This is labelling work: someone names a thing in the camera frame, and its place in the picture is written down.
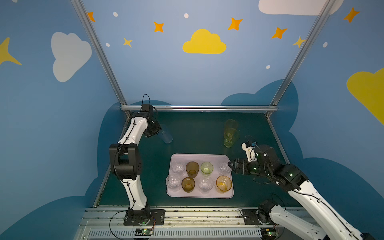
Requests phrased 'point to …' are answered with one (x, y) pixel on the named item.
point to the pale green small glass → (206, 169)
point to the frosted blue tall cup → (165, 134)
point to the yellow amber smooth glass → (223, 183)
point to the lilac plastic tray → (200, 175)
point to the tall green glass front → (230, 135)
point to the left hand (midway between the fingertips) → (159, 131)
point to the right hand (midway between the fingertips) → (236, 162)
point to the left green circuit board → (147, 231)
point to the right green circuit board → (269, 233)
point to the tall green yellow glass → (231, 124)
